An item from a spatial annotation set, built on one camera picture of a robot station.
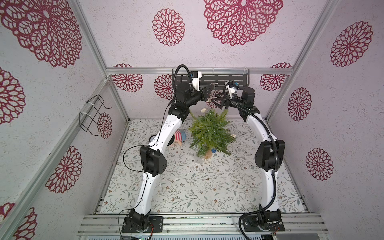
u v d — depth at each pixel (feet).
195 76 2.25
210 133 2.45
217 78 3.10
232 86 2.54
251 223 2.36
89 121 2.45
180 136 3.37
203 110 2.83
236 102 2.61
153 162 1.87
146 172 2.01
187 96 2.13
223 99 2.54
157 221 2.46
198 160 3.15
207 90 2.49
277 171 2.02
